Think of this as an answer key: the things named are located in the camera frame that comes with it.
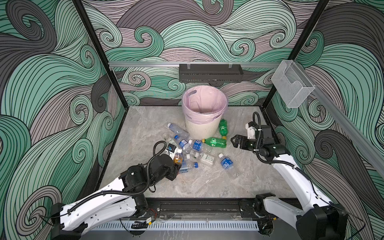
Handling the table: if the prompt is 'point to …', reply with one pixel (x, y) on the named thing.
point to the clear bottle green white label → (170, 139)
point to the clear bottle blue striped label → (186, 146)
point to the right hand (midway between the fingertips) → (238, 140)
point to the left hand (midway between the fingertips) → (177, 162)
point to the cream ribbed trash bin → (199, 131)
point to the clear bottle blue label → (198, 146)
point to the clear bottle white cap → (179, 130)
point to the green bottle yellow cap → (215, 142)
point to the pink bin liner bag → (203, 104)
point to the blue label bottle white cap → (227, 164)
